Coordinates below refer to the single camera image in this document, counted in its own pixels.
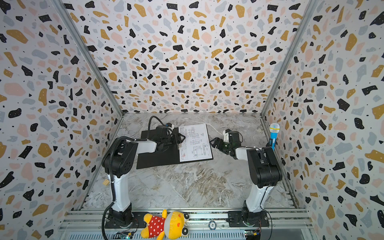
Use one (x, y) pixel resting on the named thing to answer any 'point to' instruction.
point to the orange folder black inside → (168, 155)
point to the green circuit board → (125, 235)
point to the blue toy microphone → (274, 129)
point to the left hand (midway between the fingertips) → (181, 136)
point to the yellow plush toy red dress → (171, 225)
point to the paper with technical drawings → (196, 145)
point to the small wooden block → (106, 182)
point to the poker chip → (212, 225)
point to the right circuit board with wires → (252, 234)
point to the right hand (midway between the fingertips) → (212, 141)
